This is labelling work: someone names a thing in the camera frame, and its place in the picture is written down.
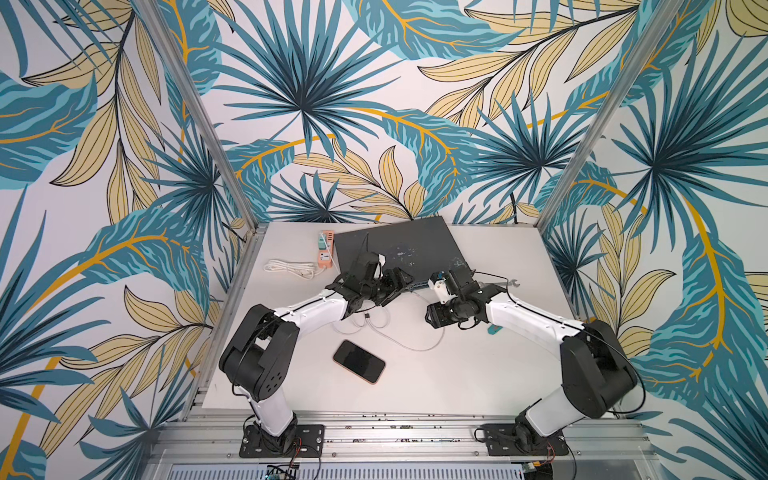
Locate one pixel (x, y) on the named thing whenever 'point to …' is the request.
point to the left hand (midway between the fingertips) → (409, 286)
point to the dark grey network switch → (425, 248)
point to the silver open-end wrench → (512, 282)
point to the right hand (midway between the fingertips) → (420, 324)
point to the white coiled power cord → (302, 269)
